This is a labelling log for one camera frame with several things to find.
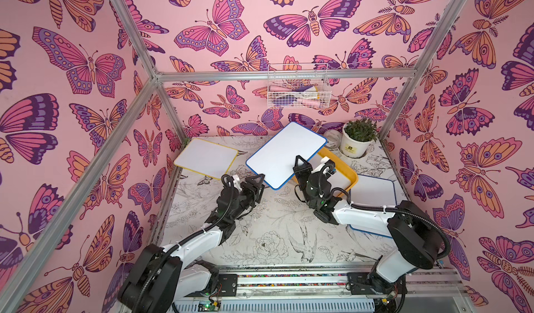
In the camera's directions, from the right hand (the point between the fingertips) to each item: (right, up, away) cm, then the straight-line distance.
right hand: (296, 153), depth 79 cm
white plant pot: (+32, +3, +27) cm, 42 cm away
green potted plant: (+35, +12, +21) cm, 42 cm away
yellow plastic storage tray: (+7, -2, -1) cm, 7 cm away
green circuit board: (-31, -53, -8) cm, 62 cm away
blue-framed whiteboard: (-7, -2, +13) cm, 15 cm away
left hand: (-11, -9, 0) cm, 14 cm away
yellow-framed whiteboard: (+26, -11, +21) cm, 35 cm away
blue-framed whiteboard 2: (+40, -18, +21) cm, 49 cm away
